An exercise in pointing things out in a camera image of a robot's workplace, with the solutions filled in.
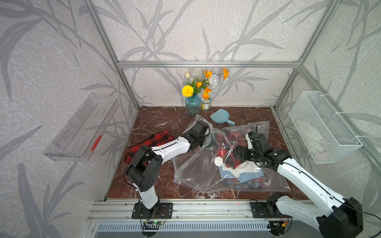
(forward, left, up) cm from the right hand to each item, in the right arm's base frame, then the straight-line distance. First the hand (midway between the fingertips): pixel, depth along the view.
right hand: (239, 151), depth 81 cm
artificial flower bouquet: (+41, +24, +14) cm, 50 cm away
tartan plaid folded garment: (-14, +4, -9) cm, 17 cm away
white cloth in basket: (+3, -38, +8) cm, 39 cm away
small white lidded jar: (+45, +17, -7) cm, 48 cm away
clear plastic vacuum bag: (-9, +23, -1) cm, 25 cm away
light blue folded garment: (-13, 0, -5) cm, 14 cm away
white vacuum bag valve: (-4, +12, -3) cm, 13 cm away
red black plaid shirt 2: (+7, +5, 0) cm, 9 cm away
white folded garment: (-6, -3, -7) cm, 10 cm away
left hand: (+6, +11, 0) cm, 12 cm away
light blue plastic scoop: (+36, +5, -11) cm, 38 cm away
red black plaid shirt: (+13, +53, -8) cm, 55 cm away
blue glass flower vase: (+42, +27, -4) cm, 50 cm away
